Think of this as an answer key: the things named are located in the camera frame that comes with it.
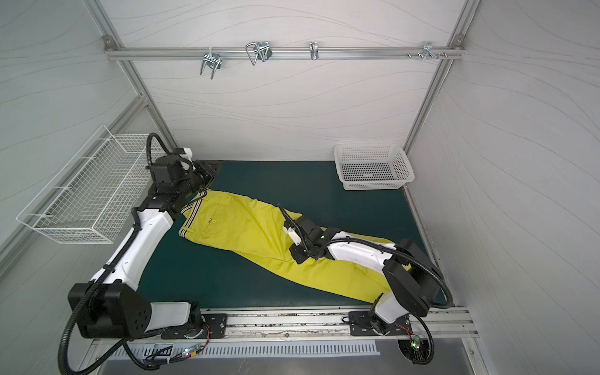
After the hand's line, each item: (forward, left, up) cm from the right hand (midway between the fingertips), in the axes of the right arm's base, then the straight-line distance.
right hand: (294, 248), depth 85 cm
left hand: (+17, +24, +27) cm, 40 cm away
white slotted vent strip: (-31, +5, -6) cm, 32 cm away
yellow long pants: (+8, +15, -2) cm, 17 cm away
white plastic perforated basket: (+49, -36, -5) cm, 61 cm away
